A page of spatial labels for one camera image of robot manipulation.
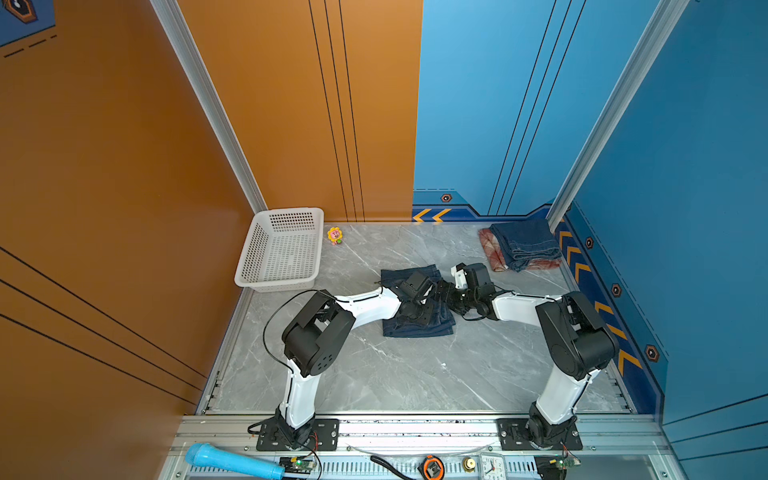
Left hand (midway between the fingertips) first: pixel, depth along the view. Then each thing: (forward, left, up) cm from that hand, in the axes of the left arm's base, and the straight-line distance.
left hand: (430, 315), depth 93 cm
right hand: (+5, 0, +2) cm, 5 cm away
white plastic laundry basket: (+27, +54, -2) cm, 61 cm away
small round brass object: (-38, -6, +2) cm, 39 cm away
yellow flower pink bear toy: (+32, +34, +2) cm, 47 cm away
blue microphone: (-37, +54, +1) cm, 65 cm away
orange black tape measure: (-39, +2, +1) cm, 39 cm away
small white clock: (-39, -12, 0) cm, 40 cm away
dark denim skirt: (-3, -3, +1) cm, 4 cm away
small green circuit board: (-38, +34, -3) cm, 52 cm away
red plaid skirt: (+23, -26, +1) cm, 34 cm away
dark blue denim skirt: (+24, -34, +8) cm, 43 cm away
